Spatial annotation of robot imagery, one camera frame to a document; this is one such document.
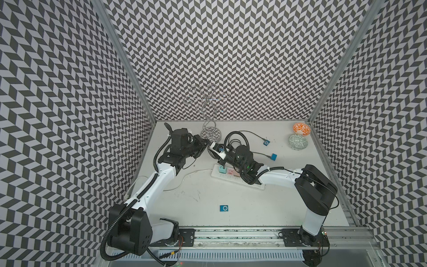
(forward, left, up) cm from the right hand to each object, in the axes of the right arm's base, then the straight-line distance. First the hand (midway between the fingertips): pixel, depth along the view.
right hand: (212, 146), depth 81 cm
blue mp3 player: (+16, -33, -19) cm, 42 cm away
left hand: (+1, 0, +3) cm, 3 cm away
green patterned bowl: (+16, -53, -19) cm, 59 cm away
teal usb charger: (-5, -5, -16) cm, 17 cm away
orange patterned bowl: (+25, -57, -16) cm, 64 cm away
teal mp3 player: (+6, -36, -20) cm, 42 cm away
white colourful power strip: (-5, -1, -18) cm, 19 cm away
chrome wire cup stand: (+16, +1, +14) cm, 21 cm away
